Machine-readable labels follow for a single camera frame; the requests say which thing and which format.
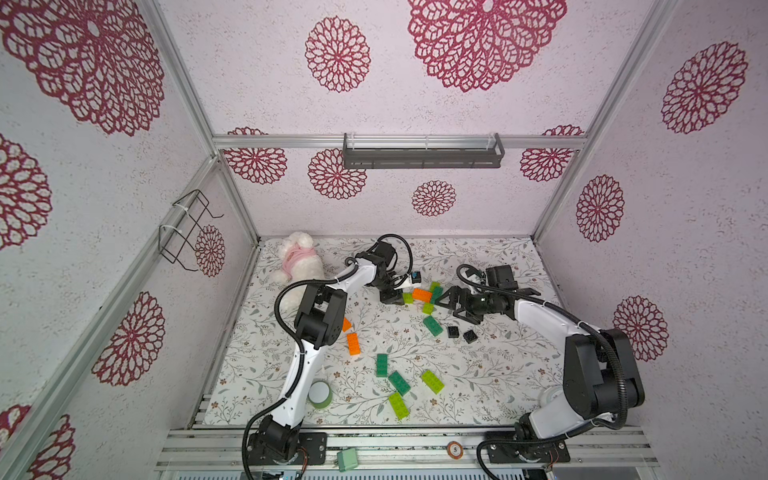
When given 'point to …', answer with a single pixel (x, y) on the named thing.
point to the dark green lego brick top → (437, 292)
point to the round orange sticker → (455, 450)
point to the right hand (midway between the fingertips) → (444, 304)
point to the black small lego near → (470, 336)
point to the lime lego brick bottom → (399, 406)
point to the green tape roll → (320, 394)
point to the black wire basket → (172, 242)
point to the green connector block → (347, 459)
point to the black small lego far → (453, 332)
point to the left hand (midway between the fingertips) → (398, 295)
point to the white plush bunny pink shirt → (300, 265)
